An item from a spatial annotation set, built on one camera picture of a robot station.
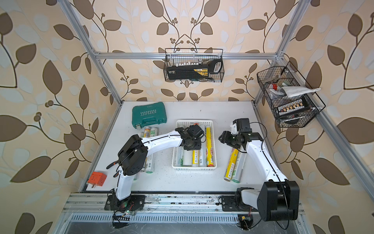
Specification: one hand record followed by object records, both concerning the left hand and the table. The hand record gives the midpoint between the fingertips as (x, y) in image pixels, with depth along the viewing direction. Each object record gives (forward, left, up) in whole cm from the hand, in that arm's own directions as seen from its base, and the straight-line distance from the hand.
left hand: (200, 148), depth 88 cm
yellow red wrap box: (+2, -6, -2) cm, 6 cm away
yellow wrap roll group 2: (-9, -18, -3) cm, 21 cm away
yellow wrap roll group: (-7, +3, +1) cm, 8 cm away
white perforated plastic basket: (-2, +8, -5) cm, 10 cm away
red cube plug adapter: (-18, +57, -2) cm, 60 cm away
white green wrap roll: (-5, +13, -2) cm, 14 cm away
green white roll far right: (-8, -23, -2) cm, 25 cm away
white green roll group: (-2, -1, -1) cm, 3 cm away
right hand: (+2, -13, +7) cm, 15 cm away
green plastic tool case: (+27, +38, -1) cm, 46 cm away
